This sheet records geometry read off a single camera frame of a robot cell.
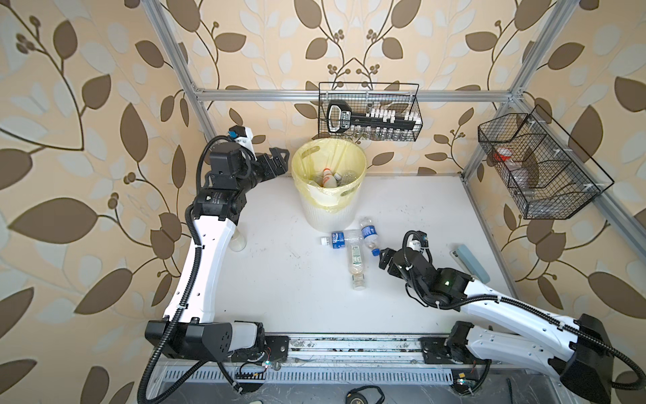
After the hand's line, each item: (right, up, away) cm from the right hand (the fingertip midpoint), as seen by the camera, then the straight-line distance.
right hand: (390, 258), depth 80 cm
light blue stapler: (+30, -3, +7) cm, 31 cm away
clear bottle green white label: (-10, -1, +9) cm, 13 cm away
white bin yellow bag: (-20, +16, +4) cm, 26 cm away
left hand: (-35, +32, -13) cm, 49 cm away
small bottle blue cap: (-4, +6, +15) cm, 17 cm away
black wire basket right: (+45, +25, -6) cm, 52 cm away
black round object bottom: (-12, -33, -15) cm, 38 cm away
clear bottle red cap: (-20, +26, +14) cm, 36 cm away
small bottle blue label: (-16, +4, +13) cm, 22 cm away
